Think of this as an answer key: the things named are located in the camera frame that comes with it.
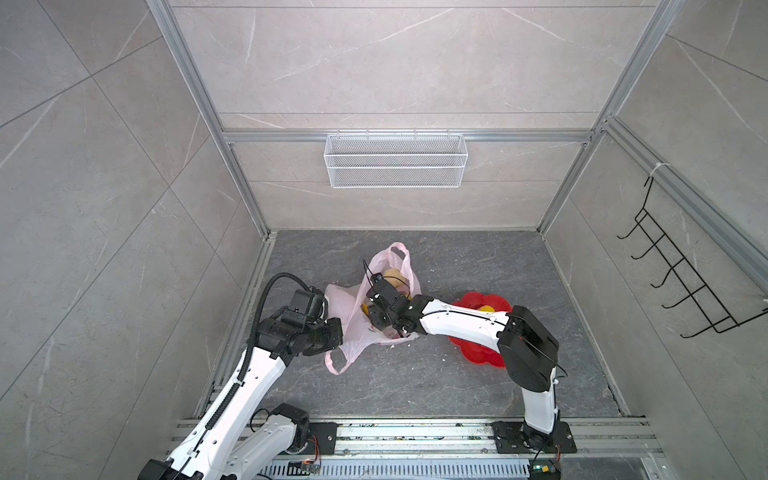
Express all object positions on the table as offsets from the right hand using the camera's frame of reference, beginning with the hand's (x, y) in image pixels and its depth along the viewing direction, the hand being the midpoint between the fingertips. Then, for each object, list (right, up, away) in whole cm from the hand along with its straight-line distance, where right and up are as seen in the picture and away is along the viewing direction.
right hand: (375, 309), depth 89 cm
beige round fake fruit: (+6, +11, -11) cm, 17 cm away
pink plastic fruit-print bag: (-7, +3, -8) cm, 11 cm away
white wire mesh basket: (+6, +49, +11) cm, 51 cm away
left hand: (-8, -3, -14) cm, 16 cm away
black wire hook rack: (+72, +4, -29) cm, 78 cm away
